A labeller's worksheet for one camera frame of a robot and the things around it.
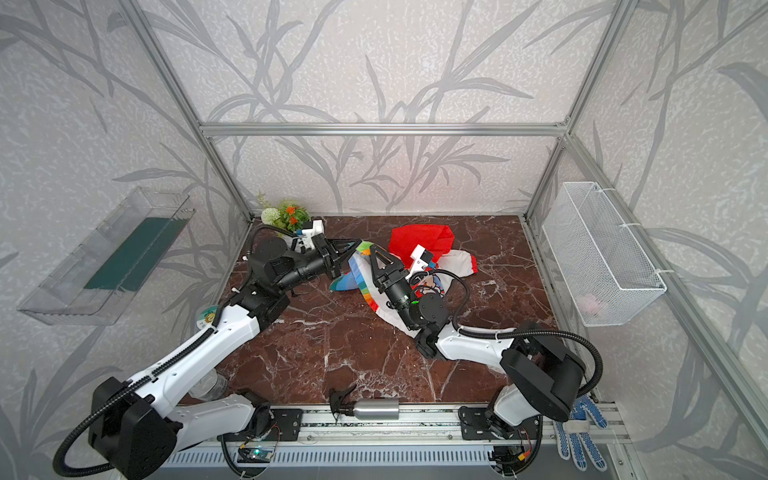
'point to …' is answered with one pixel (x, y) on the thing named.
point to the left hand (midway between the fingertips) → (364, 236)
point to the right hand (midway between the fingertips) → (371, 243)
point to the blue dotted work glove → (572, 434)
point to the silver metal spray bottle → (363, 409)
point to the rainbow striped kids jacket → (437, 240)
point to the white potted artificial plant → (286, 215)
